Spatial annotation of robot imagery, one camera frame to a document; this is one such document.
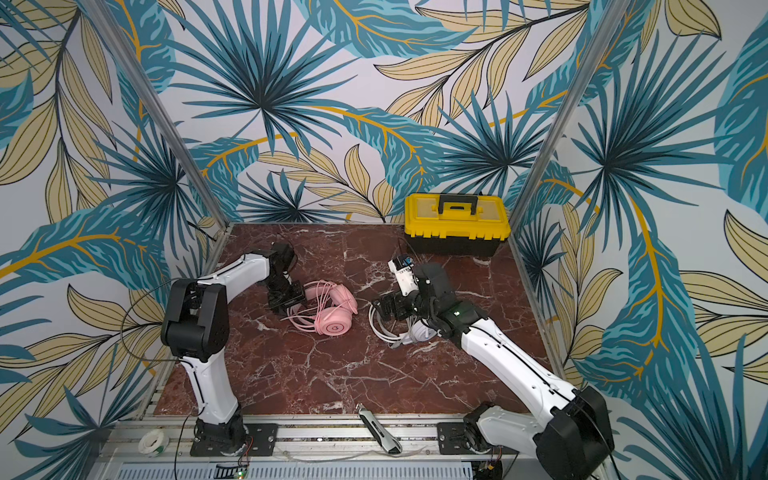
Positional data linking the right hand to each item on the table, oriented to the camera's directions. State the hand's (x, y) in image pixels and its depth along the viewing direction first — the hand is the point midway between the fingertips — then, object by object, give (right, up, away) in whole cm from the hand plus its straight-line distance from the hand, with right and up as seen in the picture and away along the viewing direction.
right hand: (384, 295), depth 79 cm
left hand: (-26, -6, +14) cm, 30 cm away
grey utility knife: (+1, -35, -7) cm, 36 cm away
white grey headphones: (+9, -10, +5) cm, 15 cm away
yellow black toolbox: (+25, +21, +24) cm, 40 cm away
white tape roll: (-56, -35, -7) cm, 66 cm away
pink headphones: (-17, -5, +8) cm, 19 cm away
